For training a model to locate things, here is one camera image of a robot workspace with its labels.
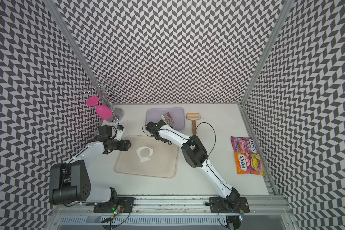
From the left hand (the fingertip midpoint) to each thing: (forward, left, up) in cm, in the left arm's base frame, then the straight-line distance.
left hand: (124, 144), depth 91 cm
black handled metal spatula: (+23, -28, -4) cm, 36 cm away
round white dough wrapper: (+22, -24, 0) cm, 32 cm away
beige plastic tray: (-9, -26, -6) cm, 28 cm away
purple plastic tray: (+30, -34, -5) cm, 46 cm away
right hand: (+8, -33, -1) cm, 34 cm away
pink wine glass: (+18, +15, +12) cm, 26 cm away
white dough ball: (-8, -13, -4) cm, 16 cm away
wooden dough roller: (+24, -47, -2) cm, 53 cm away
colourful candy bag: (-10, -77, -1) cm, 78 cm away
